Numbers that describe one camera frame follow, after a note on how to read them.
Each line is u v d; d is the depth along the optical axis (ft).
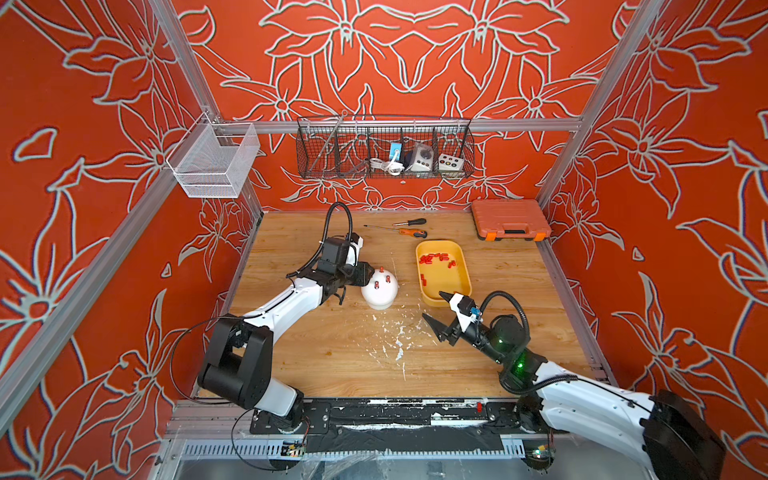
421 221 3.83
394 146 2.75
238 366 1.41
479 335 2.11
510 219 3.65
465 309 1.97
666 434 1.35
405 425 2.39
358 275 2.55
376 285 2.80
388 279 2.85
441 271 3.32
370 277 2.74
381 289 2.83
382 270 2.92
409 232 3.65
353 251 2.80
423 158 2.99
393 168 2.81
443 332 2.16
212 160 3.04
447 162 3.10
